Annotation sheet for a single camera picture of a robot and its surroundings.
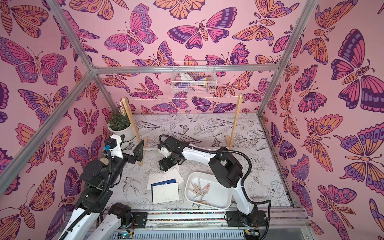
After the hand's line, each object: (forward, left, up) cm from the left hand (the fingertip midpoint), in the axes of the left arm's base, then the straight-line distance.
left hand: (134, 137), depth 64 cm
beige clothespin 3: (-10, -33, -34) cm, 48 cm away
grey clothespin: (-14, -31, -34) cm, 48 cm away
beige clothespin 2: (-18, -31, -32) cm, 48 cm away
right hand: (+3, -8, -30) cm, 31 cm away
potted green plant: (+24, +22, -19) cm, 37 cm away
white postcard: (-13, -9, -34) cm, 38 cm away
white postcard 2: (-3, -13, -32) cm, 35 cm away
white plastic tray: (-15, -39, -35) cm, 55 cm away
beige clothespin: (-12, -26, -33) cm, 43 cm away
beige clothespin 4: (-11, -28, -34) cm, 45 cm away
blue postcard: (-7, -10, -34) cm, 36 cm away
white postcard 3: (-4, -2, -35) cm, 35 cm away
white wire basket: (+48, -25, 0) cm, 54 cm away
